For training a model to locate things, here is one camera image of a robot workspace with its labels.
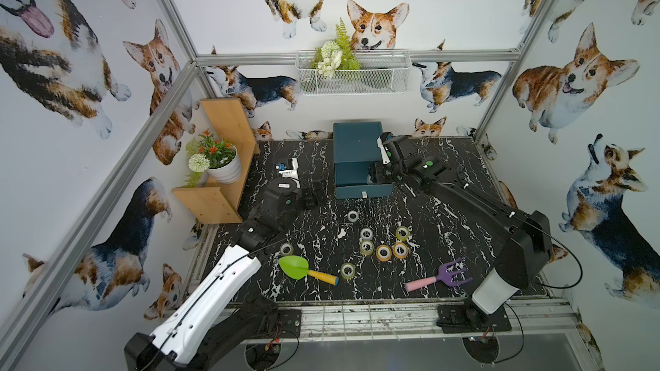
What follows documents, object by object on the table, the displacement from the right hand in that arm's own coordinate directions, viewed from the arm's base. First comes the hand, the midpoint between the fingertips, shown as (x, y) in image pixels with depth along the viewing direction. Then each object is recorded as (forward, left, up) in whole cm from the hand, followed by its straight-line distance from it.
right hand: (383, 160), depth 83 cm
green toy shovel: (-27, +28, -22) cm, 45 cm away
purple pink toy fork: (-29, -19, -23) cm, 42 cm away
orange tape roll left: (-21, 0, -24) cm, 32 cm away
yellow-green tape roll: (-15, -7, -24) cm, 29 cm away
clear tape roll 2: (-14, +5, -24) cm, 28 cm away
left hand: (-10, +22, +5) cm, 24 cm away
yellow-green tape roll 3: (-21, +33, -22) cm, 45 cm away
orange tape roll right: (-21, -6, -23) cm, 32 cm away
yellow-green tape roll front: (-27, +12, -23) cm, 38 cm away
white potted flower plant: (+6, +58, -5) cm, 59 cm away
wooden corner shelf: (-10, +53, -9) cm, 54 cm away
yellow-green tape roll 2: (-20, +6, -23) cm, 31 cm away
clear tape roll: (-9, +11, -23) cm, 27 cm away
